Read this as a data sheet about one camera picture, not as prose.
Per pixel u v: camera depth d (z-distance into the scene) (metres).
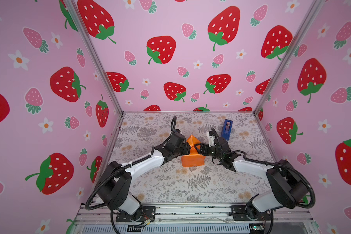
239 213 0.74
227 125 1.04
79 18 0.72
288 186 0.44
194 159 0.86
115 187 0.43
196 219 0.73
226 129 1.04
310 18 0.72
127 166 0.47
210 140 0.80
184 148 0.76
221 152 0.68
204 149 0.78
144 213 0.73
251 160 0.56
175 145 0.66
